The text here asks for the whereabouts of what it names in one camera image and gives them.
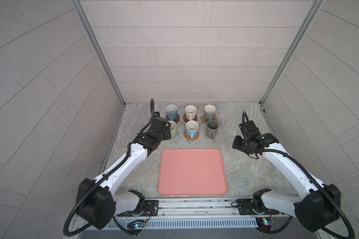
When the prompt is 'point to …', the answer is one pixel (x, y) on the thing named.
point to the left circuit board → (135, 225)
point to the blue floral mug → (171, 110)
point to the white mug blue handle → (192, 127)
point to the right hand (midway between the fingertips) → (233, 144)
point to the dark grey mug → (211, 131)
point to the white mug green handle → (173, 128)
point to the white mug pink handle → (190, 112)
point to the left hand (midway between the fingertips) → (168, 127)
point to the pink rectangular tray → (192, 172)
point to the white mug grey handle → (209, 110)
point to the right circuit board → (264, 223)
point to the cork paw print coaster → (205, 121)
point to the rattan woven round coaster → (188, 138)
